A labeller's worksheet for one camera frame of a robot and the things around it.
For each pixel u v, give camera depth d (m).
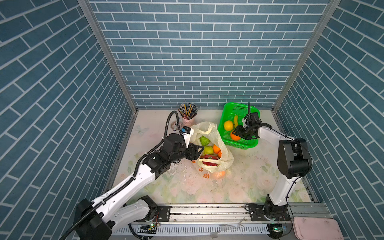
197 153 0.66
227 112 1.12
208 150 0.91
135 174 0.47
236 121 1.09
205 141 0.96
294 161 0.51
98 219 0.37
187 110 1.05
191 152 0.63
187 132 0.64
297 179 0.53
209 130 0.75
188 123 1.02
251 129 0.74
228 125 1.04
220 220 0.74
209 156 0.86
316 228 0.69
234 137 0.94
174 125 1.08
